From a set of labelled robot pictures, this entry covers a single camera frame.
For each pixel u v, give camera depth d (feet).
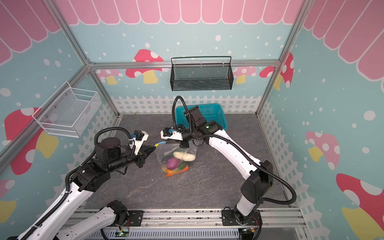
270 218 2.49
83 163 1.63
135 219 2.43
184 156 2.60
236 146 1.56
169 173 2.73
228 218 2.42
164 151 2.60
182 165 2.73
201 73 3.08
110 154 1.57
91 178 1.47
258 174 1.42
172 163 2.62
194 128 1.84
